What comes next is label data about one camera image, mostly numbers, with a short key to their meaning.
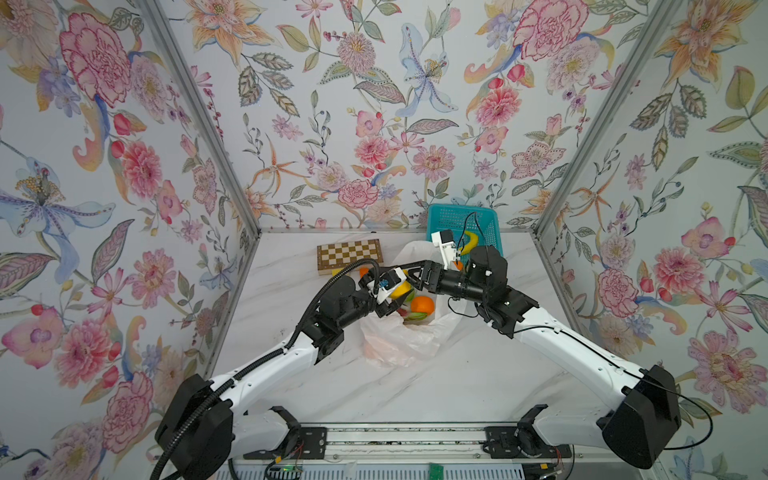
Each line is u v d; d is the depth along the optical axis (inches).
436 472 27.4
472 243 44.9
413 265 25.1
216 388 16.7
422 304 36.5
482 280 22.3
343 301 22.7
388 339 30.9
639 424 15.3
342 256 43.3
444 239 25.8
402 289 26.8
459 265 26.3
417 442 30.1
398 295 27.1
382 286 23.8
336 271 41.9
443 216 46.3
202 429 15.6
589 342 18.7
